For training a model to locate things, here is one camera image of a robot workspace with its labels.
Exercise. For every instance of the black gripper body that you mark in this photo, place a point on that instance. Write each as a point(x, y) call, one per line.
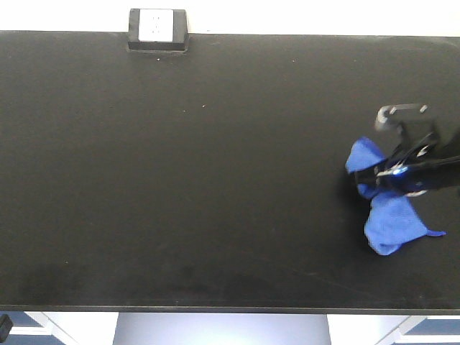
point(420, 176)

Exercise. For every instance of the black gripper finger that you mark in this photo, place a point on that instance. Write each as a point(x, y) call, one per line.
point(5, 326)
point(366, 181)

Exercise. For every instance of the blue cloth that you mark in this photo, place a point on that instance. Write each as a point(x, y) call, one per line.
point(391, 223)

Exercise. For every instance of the bench with black top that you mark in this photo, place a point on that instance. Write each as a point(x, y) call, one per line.
point(179, 179)

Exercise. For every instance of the black power outlet box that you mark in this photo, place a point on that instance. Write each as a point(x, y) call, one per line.
point(156, 30)

